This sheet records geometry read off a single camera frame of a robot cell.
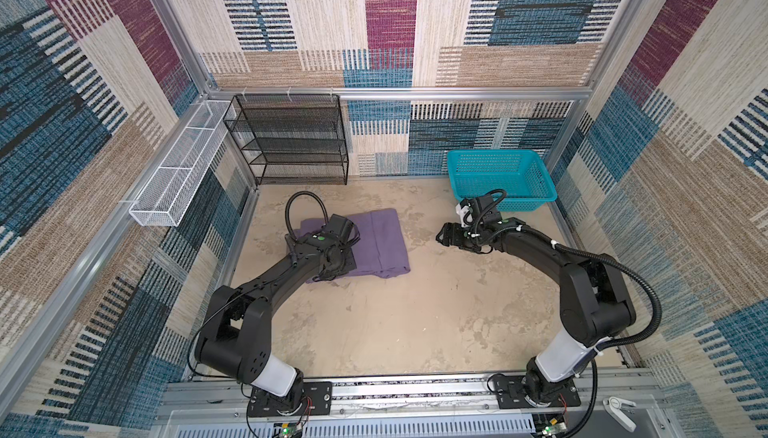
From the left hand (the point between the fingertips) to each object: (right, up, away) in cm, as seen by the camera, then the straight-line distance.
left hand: (347, 262), depth 89 cm
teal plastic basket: (+64, +30, +31) cm, 77 cm away
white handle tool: (+64, -30, -19) cm, 73 cm away
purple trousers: (+10, +3, +11) cm, 14 cm away
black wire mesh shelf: (-23, +41, +21) cm, 52 cm away
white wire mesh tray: (-39, +19, -18) cm, 47 cm away
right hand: (+30, +5, +3) cm, 31 cm away
